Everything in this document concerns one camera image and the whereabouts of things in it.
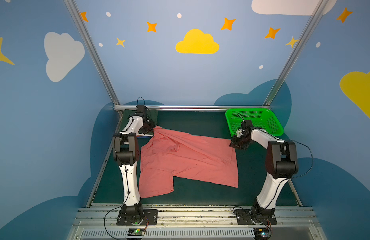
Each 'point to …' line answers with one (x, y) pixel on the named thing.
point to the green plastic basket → (262, 118)
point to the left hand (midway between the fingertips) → (154, 128)
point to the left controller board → (136, 232)
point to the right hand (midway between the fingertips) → (232, 143)
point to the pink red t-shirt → (169, 153)
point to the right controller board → (262, 232)
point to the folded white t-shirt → (146, 135)
